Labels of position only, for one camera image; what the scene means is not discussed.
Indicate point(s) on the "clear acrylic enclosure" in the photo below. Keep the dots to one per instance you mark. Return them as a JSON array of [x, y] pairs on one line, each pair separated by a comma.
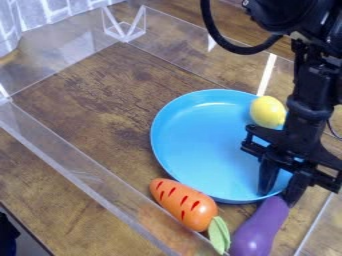
[[82, 87]]

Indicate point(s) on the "yellow toy lemon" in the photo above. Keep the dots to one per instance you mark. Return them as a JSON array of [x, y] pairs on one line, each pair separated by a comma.
[[268, 112]]

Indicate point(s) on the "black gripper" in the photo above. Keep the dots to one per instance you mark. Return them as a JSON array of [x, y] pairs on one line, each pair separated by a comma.
[[282, 149]]

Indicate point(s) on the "orange toy carrot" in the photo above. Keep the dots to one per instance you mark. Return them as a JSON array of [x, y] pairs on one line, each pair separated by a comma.
[[194, 209]]

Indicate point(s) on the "purple toy eggplant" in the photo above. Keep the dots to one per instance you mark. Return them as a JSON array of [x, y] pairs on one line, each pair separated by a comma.
[[254, 236]]

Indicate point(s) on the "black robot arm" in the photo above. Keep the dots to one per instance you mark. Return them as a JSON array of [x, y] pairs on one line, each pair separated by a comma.
[[313, 22]]

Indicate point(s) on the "blue round plate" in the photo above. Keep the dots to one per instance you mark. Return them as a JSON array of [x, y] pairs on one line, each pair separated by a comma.
[[197, 133]]

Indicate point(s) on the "white patterned curtain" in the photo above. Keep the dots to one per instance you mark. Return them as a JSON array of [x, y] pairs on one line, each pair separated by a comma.
[[23, 15]]

